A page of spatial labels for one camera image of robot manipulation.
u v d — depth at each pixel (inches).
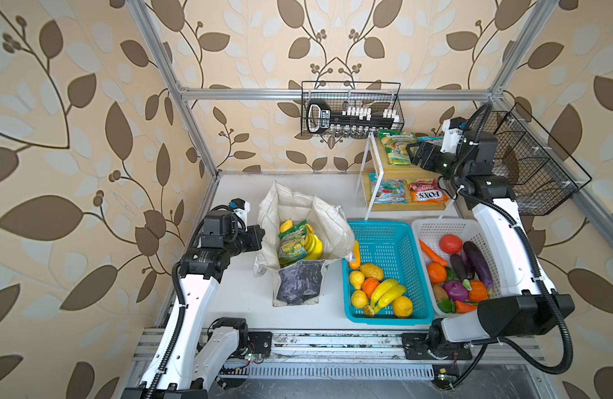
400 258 35.9
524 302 15.3
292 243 33.5
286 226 38.0
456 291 31.1
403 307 30.1
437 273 32.5
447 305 29.7
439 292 31.0
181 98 36.8
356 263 34.6
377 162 29.7
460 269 32.7
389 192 35.0
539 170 27.6
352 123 33.2
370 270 33.3
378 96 35.9
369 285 31.8
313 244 34.8
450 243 35.7
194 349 15.9
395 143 31.5
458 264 33.5
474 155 20.2
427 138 32.5
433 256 35.6
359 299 31.1
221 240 21.4
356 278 32.9
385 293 30.4
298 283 28.4
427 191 35.0
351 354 29.0
